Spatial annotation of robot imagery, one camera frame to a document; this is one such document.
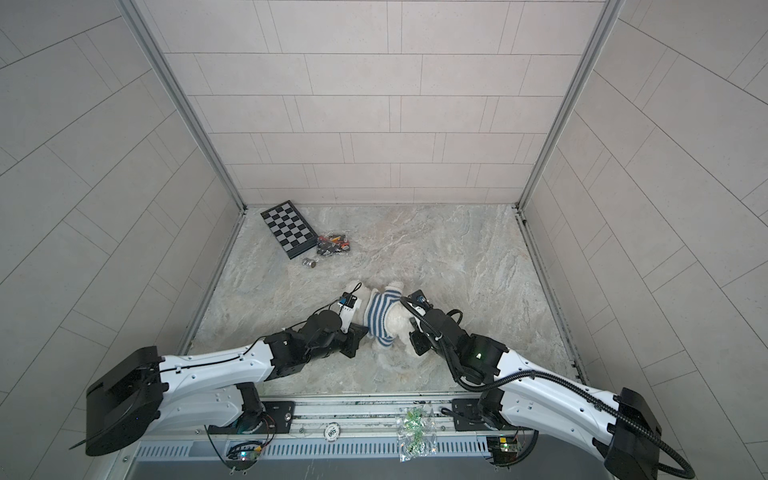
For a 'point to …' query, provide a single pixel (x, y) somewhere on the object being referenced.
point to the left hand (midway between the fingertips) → (376, 331)
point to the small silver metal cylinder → (309, 262)
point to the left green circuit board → (241, 455)
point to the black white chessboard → (290, 229)
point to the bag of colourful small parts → (332, 244)
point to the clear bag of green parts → (416, 432)
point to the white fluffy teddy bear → (385, 317)
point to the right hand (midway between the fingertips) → (408, 325)
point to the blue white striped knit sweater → (374, 314)
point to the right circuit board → (503, 448)
